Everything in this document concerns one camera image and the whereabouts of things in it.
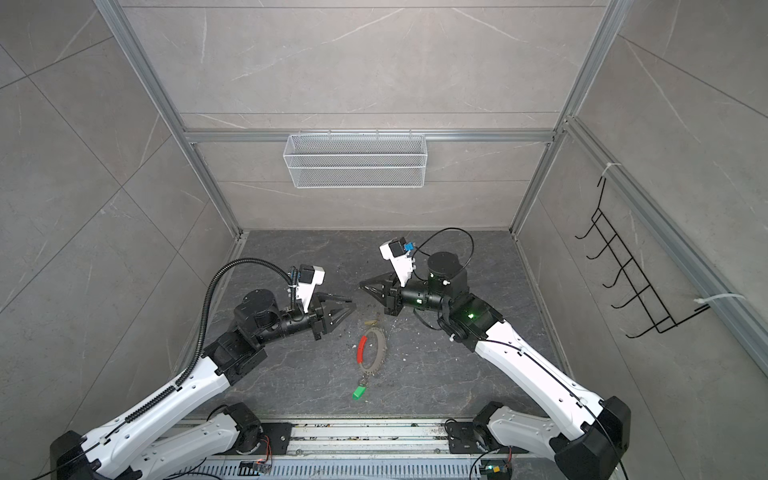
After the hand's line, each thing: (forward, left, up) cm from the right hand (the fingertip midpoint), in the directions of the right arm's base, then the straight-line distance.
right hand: (363, 284), depth 63 cm
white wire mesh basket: (+54, +5, -4) cm, 55 cm away
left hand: (-2, +2, -2) cm, 4 cm away
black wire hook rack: (-3, -62, -3) cm, 62 cm away
